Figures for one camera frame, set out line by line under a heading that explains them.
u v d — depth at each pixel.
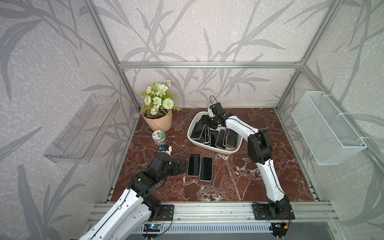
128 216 0.57
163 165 0.56
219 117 0.80
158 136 0.94
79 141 0.68
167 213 0.72
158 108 0.85
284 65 0.94
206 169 0.88
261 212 0.73
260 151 0.60
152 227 0.71
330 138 0.60
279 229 0.72
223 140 0.99
